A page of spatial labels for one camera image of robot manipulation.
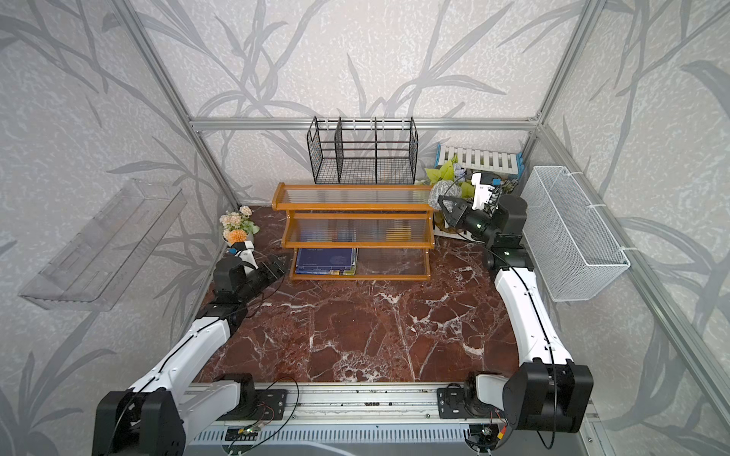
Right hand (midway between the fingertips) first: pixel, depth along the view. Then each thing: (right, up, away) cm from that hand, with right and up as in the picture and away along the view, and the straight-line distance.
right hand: (438, 198), depth 72 cm
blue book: (-30, -19, +27) cm, 45 cm away
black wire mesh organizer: (-22, +21, +34) cm, 45 cm away
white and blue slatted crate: (+20, +17, +27) cm, 38 cm away
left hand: (-43, -17, +11) cm, 48 cm away
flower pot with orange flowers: (-66, -7, +27) cm, 72 cm away
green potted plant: (+8, +11, +20) cm, 24 cm away
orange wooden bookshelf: (-12, -6, +48) cm, 50 cm away
